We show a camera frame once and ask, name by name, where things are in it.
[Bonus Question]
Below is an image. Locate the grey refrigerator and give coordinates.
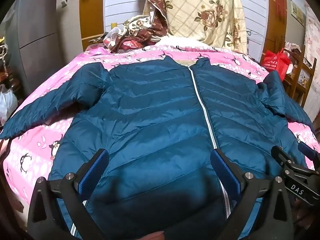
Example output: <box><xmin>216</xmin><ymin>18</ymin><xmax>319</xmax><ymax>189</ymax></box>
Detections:
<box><xmin>4</xmin><ymin>0</ymin><xmax>66</xmax><ymax>80</ymax></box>

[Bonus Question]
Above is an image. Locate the pink floral curtain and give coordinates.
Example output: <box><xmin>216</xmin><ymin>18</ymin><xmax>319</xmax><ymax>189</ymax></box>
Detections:
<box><xmin>303</xmin><ymin>4</ymin><xmax>320</xmax><ymax>122</ymax></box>

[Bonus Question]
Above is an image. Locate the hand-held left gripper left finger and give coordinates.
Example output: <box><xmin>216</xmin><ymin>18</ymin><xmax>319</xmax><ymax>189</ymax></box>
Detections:
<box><xmin>27</xmin><ymin>148</ymin><xmax>110</xmax><ymax>240</ymax></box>

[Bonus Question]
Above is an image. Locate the cream floral quilt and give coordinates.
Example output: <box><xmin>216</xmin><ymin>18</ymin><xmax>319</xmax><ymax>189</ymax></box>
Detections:
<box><xmin>134</xmin><ymin>0</ymin><xmax>248</xmax><ymax>54</ymax></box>

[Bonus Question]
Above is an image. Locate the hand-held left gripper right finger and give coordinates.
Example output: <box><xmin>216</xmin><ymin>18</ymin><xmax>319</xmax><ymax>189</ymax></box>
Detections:
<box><xmin>210</xmin><ymin>148</ymin><xmax>293</xmax><ymax>240</ymax></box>

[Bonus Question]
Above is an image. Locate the pile of clutter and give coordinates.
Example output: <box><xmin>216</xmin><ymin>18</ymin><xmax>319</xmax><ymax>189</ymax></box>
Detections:
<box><xmin>110</xmin><ymin>0</ymin><xmax>168</xmax><ymax>53</ymax></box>

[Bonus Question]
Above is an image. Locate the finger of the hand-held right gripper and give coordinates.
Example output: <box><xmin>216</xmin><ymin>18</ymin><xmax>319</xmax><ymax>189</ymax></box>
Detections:
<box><xmin>297</xmin><ymin>141</ymin><xmax>320</xmax><ymax>172</ymax></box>
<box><xmin>271</xmin><ymin>145</ymin><xmax>298</xmax><ymax>172</ymax></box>

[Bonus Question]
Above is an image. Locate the teal quilted down jacket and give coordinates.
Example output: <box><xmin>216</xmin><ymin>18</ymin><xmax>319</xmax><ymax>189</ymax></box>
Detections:
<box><xmin>0</xmin><ymin>56</ymin><xmax>316</xmax><ymax>240</ymax></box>

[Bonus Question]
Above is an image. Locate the red snack packet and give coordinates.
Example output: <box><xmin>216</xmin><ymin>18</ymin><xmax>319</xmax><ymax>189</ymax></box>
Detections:
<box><xmin>122</xmin><ymin>38</ymin><xmax>141</xmax><ymax>51</ymax></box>

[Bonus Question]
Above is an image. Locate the wall plaque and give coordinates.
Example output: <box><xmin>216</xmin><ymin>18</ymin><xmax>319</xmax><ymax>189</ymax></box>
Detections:
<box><xmin>291</xmin><ymin>1</ymin><xmax>306</xmax><ymax>26</ymax></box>

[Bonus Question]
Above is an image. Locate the clear plastic bag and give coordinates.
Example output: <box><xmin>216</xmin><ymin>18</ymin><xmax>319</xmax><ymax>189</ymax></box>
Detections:
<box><xmin>103</xmin><ymin>27</ymin><xmax>123</xmax><ymax>49</ymax></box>

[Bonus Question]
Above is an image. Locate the pink penguin print blanket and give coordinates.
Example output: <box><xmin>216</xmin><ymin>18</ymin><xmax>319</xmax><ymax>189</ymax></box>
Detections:
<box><xmin>2</xmin><ymin>44</ymin><xmax>320</xmax><ymax>213</ymax></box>

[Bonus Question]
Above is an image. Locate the red shopping bag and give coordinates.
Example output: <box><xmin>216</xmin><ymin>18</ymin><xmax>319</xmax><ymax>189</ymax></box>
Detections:
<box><xmin>260</xmin><ymin>48</ymin><xmax>292</xmax><ymax>81</ymax></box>

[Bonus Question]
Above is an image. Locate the white plastic bag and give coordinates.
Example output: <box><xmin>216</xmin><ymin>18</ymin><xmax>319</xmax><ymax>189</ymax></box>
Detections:
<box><xmin>0</xmin><ymin>84</ymin><xmax>18</xmax><ymax>126</ymax></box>

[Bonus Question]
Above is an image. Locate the wooden chair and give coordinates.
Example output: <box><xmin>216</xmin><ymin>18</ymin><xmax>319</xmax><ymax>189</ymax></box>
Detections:
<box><xmin>282</xmin><ymin>44</ymin><xmax>317</xmax><ymax>108</ymax></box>

